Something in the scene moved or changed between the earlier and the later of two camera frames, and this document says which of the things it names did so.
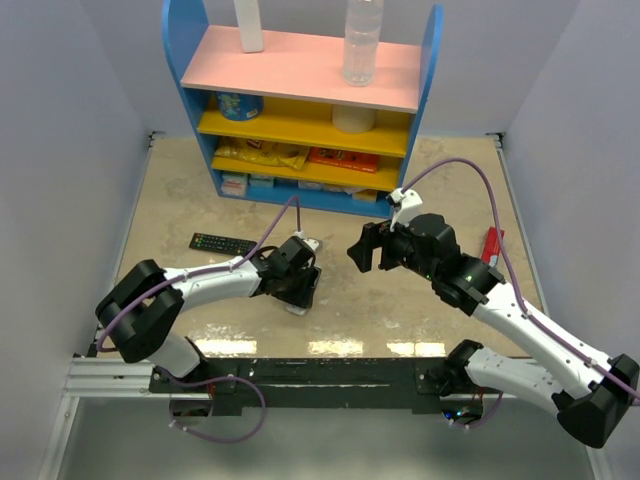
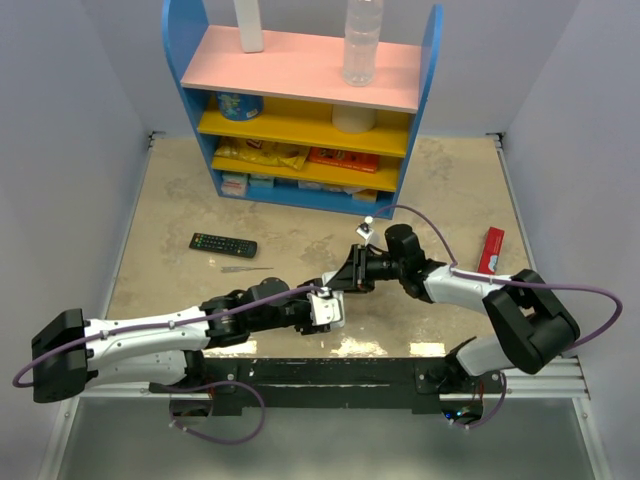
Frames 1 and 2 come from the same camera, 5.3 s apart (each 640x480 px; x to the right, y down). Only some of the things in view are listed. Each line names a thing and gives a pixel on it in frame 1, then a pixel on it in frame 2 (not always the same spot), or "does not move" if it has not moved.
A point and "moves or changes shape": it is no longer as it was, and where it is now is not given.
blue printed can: [238, 106] does not move
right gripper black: [374, 236] -> [354, 276]
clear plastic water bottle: [362, 33] does not move
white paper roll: [353, 119] does not move
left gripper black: [302, 297] -> [304, 327]
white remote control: [296, 310] moves or changes shape
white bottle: [249, 21] does not move
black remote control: [221, 244] does not move
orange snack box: [346, 159] does not move
